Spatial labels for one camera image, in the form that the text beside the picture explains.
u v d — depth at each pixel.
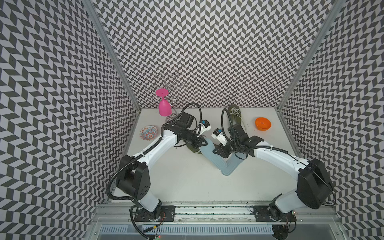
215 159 0.88
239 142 0.64
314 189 0.43
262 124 1.05
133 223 0.67
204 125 0.72
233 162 0.88
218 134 0.72
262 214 0.73
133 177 0.43
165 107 0.91
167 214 0.72
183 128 0.64
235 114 1.06
